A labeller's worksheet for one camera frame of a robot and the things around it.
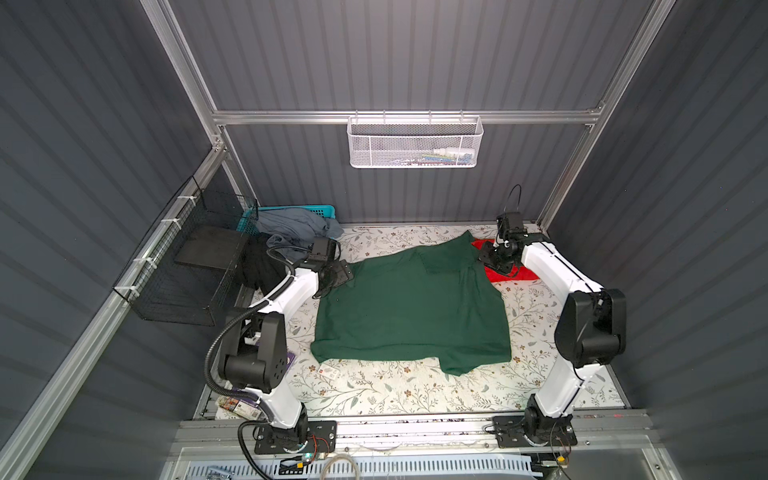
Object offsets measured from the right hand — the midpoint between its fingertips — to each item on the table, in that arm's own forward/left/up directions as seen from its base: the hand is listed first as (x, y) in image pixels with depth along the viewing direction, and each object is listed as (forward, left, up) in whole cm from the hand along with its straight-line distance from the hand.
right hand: (485, 261), depth 93 cm
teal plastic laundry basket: (+14, +79, +4) cm, 81 cm away
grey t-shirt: (+17, +66, -2) cm, 68 cm away
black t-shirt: (-3, +72, 0) cm, 72 cm away
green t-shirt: (-7, +17, -12) cm, 22 cm away
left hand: (-4, +47, -2) cm, 47 cm away
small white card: (-31, +47, -10) cm, 57 cm away
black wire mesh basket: (-17, +80, +18) cm, 83 cm away
